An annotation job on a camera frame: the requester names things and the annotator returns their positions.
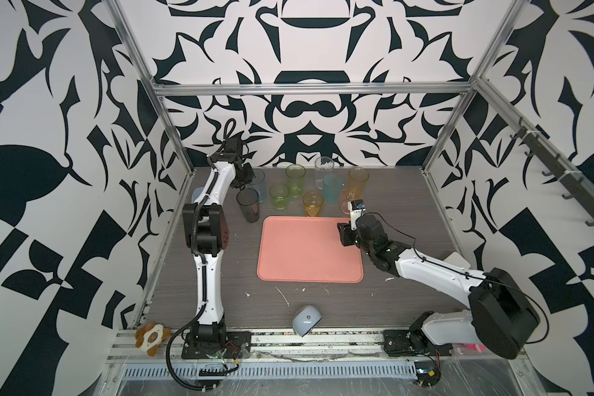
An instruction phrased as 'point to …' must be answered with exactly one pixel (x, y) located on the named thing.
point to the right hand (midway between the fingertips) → (344, 221)
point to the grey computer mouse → (305, 319)
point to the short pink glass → (346, 195)
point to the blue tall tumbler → (258, 183)
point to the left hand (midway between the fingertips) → (248, 173)
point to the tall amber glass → (357, 182)
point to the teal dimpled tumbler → (332, 186)
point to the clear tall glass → (323, 167)
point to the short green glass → (279, 193)
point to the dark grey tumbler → (248, 200)
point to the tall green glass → (294, 175)
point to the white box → (456, 259)
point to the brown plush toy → (149, 336)
